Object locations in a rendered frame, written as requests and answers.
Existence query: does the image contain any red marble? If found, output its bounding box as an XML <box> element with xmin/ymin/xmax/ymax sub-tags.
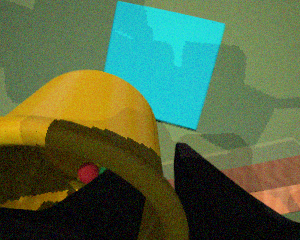
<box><xmin>78</xmin><ymin>163</ymin><xmax>99</xmax><ymax>184</ymax></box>

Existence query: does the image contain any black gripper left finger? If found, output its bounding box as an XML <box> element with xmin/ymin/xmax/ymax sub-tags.
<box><xmin>0</xmin><ymin>169</ymin><xmax>146</xmax><ymax>240</ymax></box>

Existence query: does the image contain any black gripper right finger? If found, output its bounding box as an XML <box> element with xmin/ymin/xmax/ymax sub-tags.
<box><xmin>173</xmin><ymin>143</ymin><xmax>300</xmax><ymax>240</ymax></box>

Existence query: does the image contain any yellow cup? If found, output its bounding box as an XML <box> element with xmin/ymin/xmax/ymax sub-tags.
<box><xmin>0</xmin><ymin>69</ymin><xmax>189</xmax><ymax>240</ymax></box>

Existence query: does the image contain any wooden plank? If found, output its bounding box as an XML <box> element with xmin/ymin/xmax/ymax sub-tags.
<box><xmin>221</xmin><ymin>156</ymin><xmax>300</xmax><ymax>215</ymax></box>

